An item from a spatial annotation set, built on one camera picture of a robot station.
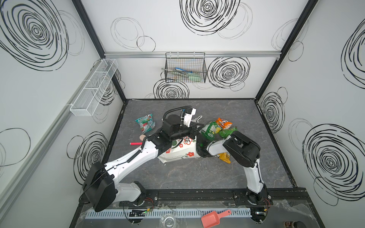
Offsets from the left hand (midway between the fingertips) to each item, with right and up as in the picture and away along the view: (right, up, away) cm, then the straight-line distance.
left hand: (204, 126), depth 70 cm
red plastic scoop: (+4, -45, -2) cm, 45 cm away
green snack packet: (+7, -5, +24) cm, 26 cm away
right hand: (-16, -17, +20) cm, 31 cm away
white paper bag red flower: (-10, -12, +3) cm, 16 cm away
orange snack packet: (+17, -1, +23) cm, 29 cm away
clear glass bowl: (-18, -46, -1) cm, 49 cm away
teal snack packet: (-37, -1, +29) cm, 47 cm away
